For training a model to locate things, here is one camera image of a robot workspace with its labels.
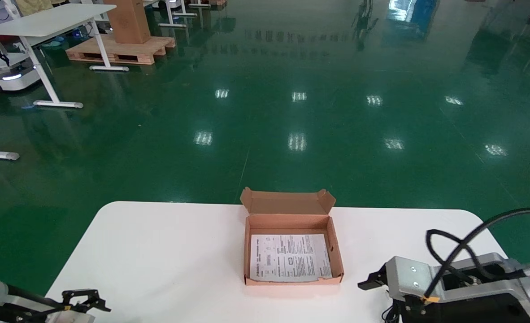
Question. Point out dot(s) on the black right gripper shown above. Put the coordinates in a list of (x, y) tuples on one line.
[(471, 309)]

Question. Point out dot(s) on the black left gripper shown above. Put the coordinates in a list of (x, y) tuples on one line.
[(27, 312)]

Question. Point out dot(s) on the brown cardboard storage box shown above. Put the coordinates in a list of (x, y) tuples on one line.
[(292, 220)]

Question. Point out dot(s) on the printed white instruction sheet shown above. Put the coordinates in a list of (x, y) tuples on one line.
[(289, 258)]

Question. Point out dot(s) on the white background mobile robot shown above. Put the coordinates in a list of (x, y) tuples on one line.
[(9, 76)]

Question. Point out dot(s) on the wooden pallet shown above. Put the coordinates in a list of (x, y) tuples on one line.
[(126, 49)]

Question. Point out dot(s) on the large white desk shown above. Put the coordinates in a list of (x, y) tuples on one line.
[(45, 20)]

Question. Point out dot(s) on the tall brown cardboard carton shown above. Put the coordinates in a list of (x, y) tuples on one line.
[(128, 20)]

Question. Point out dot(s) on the person in yellow clothing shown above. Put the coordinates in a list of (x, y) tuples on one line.
[(34, 5)]

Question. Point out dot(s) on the grey left wrist camera housing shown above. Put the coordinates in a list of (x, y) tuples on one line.
[(74, 318)]

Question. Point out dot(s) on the grey wrist camera housing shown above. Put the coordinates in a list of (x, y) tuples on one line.
[(408, 273), (74, 318)]

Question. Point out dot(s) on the grey right wrist camera housing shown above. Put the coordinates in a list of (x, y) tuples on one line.
[(408, 273)]

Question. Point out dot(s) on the white table frame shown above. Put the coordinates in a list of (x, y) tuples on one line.
[(200, 4), (173, 18)]

